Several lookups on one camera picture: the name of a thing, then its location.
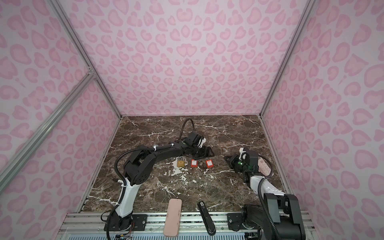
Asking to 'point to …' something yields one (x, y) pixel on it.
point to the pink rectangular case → (172, 220)
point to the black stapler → (208, 220)
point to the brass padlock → (181, 161)
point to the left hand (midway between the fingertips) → (212, 154)
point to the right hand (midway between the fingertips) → (224, 156)
